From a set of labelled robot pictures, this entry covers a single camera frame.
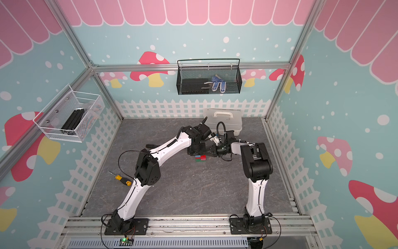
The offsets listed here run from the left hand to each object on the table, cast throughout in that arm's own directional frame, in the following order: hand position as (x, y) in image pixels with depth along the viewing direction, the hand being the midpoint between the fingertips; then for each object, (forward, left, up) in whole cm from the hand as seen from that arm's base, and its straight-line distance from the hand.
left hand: (199, 156), depth 92 cm
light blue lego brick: (-1, +1, +1) cm, 2 cm away
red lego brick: (0, -3, -1) cm, 3 cm away
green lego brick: (-1, 0, -4) cm, 4 cm away
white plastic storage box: (+26, -21, +6) cm, 34 cm away
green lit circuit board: (-42, +33, -9) cm, 55 cm away
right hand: (+2, -3, -1) cm, 3 cm away
